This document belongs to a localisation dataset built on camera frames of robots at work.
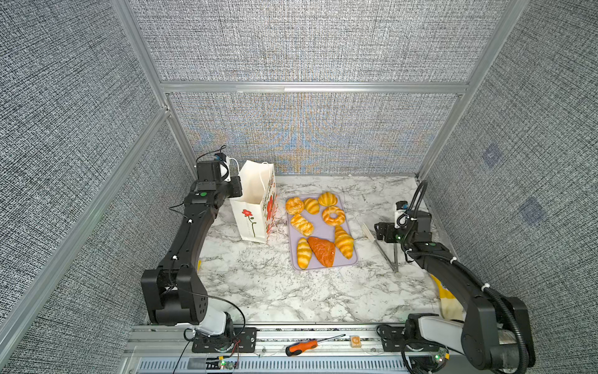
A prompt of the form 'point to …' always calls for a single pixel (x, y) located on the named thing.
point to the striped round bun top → (327, 199)
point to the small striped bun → (311, 206)
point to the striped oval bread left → (304, 252)
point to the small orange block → (355, 341)
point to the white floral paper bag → (255, 210)
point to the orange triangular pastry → (325, 251)
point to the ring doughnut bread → (334, 221)
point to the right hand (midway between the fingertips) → (387, 218)
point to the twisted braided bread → (304, 226)
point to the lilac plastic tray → (320, 232)
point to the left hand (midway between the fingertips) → (240, 178)
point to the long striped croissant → (344, 241)
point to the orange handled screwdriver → (295, 349)
